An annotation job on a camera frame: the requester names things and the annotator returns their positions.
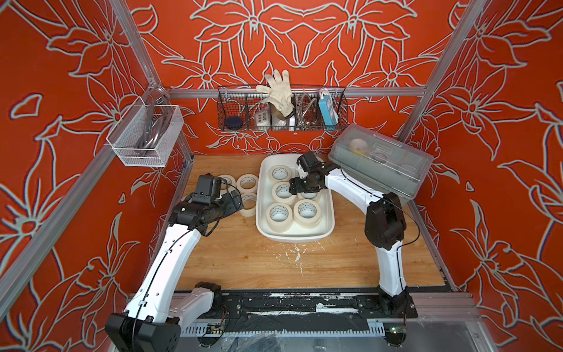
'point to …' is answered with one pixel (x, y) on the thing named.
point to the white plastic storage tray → (264, 199)
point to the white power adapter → (262, 118)
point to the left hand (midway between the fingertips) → (230, 201)
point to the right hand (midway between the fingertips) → (292, 188)
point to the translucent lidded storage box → (385, 163)
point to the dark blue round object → (234, 121)
